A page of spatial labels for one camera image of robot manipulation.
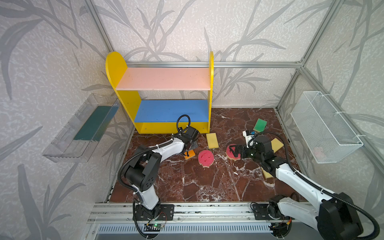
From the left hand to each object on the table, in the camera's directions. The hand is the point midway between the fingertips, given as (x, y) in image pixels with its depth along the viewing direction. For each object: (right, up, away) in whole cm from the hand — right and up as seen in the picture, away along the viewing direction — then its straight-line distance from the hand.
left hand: (190, 141), depth 95 cm
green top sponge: (+50, +10, +13) cm, 53 cm away
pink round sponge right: (+23, -5, -17) cm, 29 cm away
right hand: (+27, +1, -11) cm, 29 cm away
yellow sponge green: (+14, 0, +5) cm, 15 cm away
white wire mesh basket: (+61, +6, -33) cm, 70 cm away
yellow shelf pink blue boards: (-24, +16, +1) cm, 29 cm away
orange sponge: (-1, -8, -2) cm, 8 cm away
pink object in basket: (+65, -3, -23) cm, 69 cm away
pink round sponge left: (+10, -9, -6) cm, 15 cm away
